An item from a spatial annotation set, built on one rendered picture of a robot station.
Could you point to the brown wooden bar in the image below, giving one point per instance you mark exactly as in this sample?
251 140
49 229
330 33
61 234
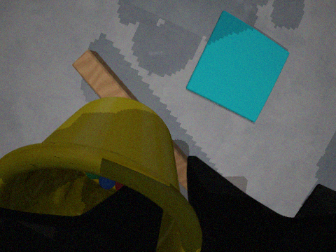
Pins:
106 83

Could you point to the yellow cup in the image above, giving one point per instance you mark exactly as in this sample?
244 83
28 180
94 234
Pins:
113 137

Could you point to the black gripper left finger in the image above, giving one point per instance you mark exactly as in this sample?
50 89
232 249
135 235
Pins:
127 221

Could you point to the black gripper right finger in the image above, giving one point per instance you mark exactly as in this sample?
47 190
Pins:
232 221

